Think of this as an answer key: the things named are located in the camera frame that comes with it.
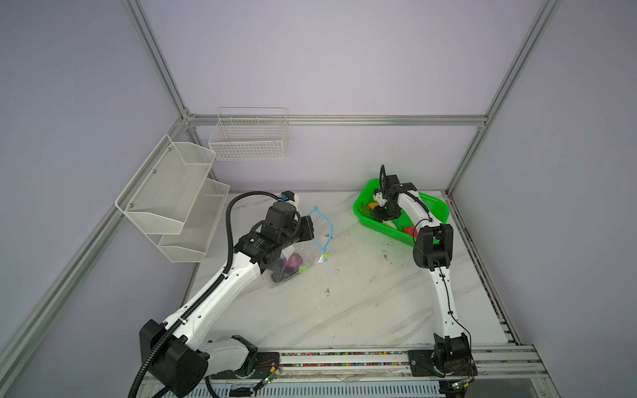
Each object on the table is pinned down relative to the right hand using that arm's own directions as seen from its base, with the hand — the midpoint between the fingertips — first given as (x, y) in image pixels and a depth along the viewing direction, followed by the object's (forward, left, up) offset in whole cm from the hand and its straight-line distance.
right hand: (380, 216), depth 108 cm
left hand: (-24, +27, +24) cm, 43 cm away
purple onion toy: (-28, +34, +9) cm, 45 cm away
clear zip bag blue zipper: (-17, +29, -2) cm, 34 cm away
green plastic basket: (+2, -25, +3) cm, 26 cm away
